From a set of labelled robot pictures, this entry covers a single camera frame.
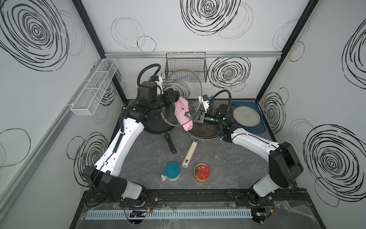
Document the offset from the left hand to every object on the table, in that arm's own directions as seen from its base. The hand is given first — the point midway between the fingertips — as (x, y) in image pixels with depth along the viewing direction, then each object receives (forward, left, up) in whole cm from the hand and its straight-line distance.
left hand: (174, 92), depth 70 cm
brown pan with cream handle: (-15, -11, -29) cm, 35 cm away
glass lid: (+37, -8, -24) cm, 45 cm away
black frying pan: (+10, +19, -40) cm, 45 cm away
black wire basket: (+57, -5, -22) cm, 62 cm away
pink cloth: (-6, -3, -4) cm, 8 cm away
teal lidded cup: (-29, 0, -32) cm, 43 cm away
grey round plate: (+15, -51, -35) cm, 64 cm away
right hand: (-10, -5, -7) cm, 13 cm away
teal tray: (+7, -60, -37) cm, 71 cm away
